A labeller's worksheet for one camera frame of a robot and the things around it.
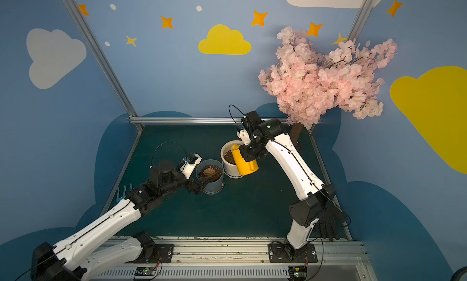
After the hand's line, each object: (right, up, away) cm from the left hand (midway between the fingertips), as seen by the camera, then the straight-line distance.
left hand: (204, 167), depth 74 cm
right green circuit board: (+38, -42, -3) cm, 57 cm away
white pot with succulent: (+11, -2, +16) cm, 19 cm away
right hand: (+19, +5, +2) cm, 20 cm away
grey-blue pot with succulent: (+2, -3, +16) cm, 16 cm away
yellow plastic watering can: (+17, 0, +3) cm, 17 cm away
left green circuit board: (-23, -41, -3) cm, 48 cm away
